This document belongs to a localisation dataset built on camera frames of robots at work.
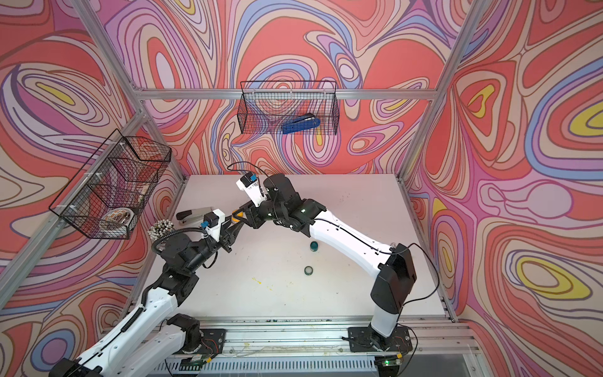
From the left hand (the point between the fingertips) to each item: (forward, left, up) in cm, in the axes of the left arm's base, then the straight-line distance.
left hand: (240, 218), depth 72 cm
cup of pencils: (+2, +30, -8) cm, 31 cm away
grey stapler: (+18, +30, -22) cm, 42 cm away
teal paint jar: (+4, -24, -25) cm, 35 cm away
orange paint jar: (-2, +1, +3) cm, 4 cm away
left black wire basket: (+7, +44, +2) cm, 45 cm away
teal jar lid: (-5, -22, -27) cm, 35 cm away
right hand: (-1, 0, +1) cm, 1 cm away
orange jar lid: (-1, -1, +4) cm, 4 cm away
